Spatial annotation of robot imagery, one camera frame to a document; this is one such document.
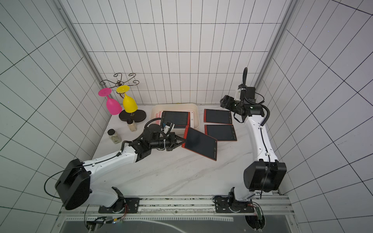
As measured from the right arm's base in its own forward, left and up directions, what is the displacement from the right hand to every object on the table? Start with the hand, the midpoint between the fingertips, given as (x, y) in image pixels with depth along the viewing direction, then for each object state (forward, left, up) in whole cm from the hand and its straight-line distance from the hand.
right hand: (229, 100), depth 80 cm
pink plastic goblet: (-2, +71, -8) cm, 72 cm away
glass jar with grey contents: (-15, +71, -23) cm, 76 cm away
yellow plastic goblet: (0, +61, -7) cm, 62 cm away
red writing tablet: (-10, +15, -34) cm, 38 cm away
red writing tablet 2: (+15, +3, -32) cm, 36 cm away
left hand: (-23, +24, -10) cm, 35 cm away
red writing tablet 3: (+1, -1, -34) cm, 34 cm away
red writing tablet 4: (+7, +33, -27) cm, 43 cm away
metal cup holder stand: (+7, +64, -27) cm, 70 cm away
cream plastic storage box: (+13, +49, -23) cm, 56 cm away
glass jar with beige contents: (-5, +63, -22) cm, 67 cm away
